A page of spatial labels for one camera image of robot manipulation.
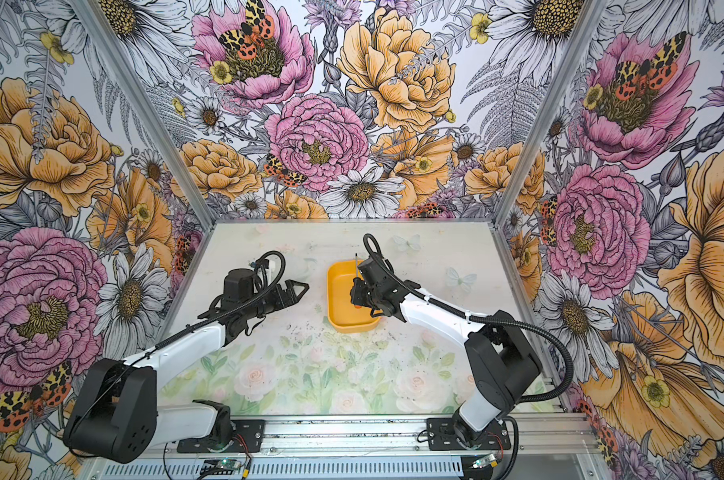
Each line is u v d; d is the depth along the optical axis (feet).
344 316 3.17
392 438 2.49
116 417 1.36
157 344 1.63
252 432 2.45
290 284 2.57
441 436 2.42
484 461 2.35
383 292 2.18
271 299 2.54
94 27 2.39
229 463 2.34
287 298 2.55
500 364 1.47
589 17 2.36
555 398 1.45
